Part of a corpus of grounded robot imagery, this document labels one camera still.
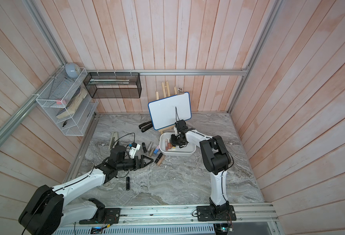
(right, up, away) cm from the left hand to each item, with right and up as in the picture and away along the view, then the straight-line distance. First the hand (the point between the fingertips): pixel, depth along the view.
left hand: (149, 164), depth 80 cm
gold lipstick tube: (-1, +4, +16) cm, 16 cm away
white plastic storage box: (+25, +5, +16) cm, 30 cm away
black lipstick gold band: (+4, +1, +13) cm, 14 cm away
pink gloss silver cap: (+12, +8, +19) cm, 23 cm away
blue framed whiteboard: (+9, +30, +12) cm, 34 cm away
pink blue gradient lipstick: (+3, +5, +16) cm, 17 cm away
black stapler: (-7, +22, +30) cm, 38 cm away
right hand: (+14, +11, +21) cm, 27 cm away
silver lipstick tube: (-2, +8, +19) cm, 20 cm away
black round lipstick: (-13, -12, +3) cm, 18 cm away
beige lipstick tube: (+6, -1, +12) cm, 14 cm away
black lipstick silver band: (-6, +6, +17) cm, 19 cm away
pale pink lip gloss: (+9, +9, +20) cm, 24 cm away
